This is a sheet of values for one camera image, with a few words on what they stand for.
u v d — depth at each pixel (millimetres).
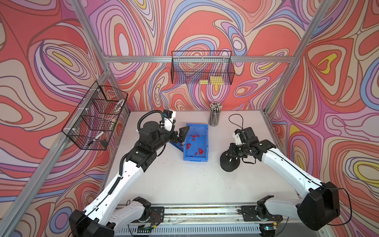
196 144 1002
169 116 566
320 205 391
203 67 959
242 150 684
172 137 607
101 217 377
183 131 599
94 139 716
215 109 983
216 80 910
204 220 731
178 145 959
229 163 827
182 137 610
